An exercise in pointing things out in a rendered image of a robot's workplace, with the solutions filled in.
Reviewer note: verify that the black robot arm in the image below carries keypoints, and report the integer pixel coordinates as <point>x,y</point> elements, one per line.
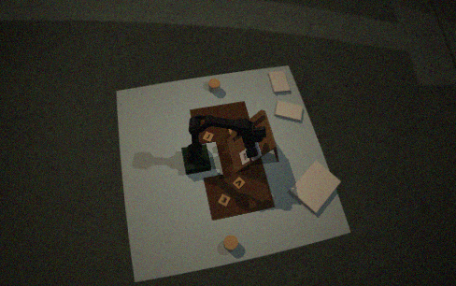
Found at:
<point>243,127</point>

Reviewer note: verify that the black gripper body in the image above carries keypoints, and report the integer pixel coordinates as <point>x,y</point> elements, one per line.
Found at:
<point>250,152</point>

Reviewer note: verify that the white paper ticket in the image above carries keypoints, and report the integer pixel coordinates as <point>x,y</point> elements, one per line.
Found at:
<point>243,156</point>

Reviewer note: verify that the grey cylinder with tan lid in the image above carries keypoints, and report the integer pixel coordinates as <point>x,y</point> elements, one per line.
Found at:
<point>230,243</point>
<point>214,85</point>

